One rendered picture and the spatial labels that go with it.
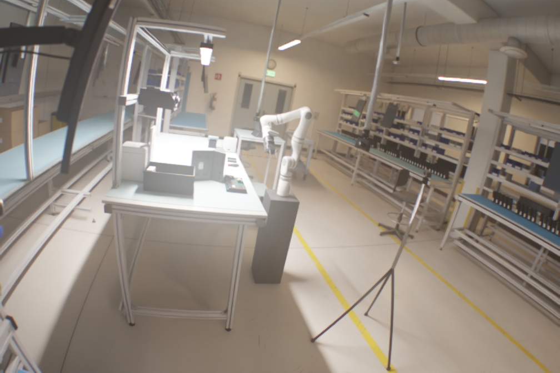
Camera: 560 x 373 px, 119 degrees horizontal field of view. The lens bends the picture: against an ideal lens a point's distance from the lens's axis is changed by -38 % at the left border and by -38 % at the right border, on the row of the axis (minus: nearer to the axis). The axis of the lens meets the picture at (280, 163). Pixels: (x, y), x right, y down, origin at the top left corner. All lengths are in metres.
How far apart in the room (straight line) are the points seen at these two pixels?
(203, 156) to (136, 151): 0.44
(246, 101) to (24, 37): 8.15
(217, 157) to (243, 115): 6.81
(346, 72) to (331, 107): 1.35
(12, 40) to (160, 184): 1.19
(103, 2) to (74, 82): 0.16
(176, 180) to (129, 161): 0.34
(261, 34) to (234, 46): 0.96
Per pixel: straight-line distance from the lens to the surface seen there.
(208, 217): 1.47
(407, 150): 6.21
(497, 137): 4.65
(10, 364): 0.88
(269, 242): 2.29
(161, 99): 1.66
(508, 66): 5.06
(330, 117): 9.43
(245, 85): 8.54
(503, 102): 4.92
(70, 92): 0.57
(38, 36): 0.65
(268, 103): 8.70
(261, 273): 2.48
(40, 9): 1.93
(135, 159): 1.70
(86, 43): 0.57
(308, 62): 9.03
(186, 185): 1.57
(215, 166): 1.84
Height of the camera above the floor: 1.62
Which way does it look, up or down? 14 degrees down
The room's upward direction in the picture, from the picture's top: 11 degrees clockwise
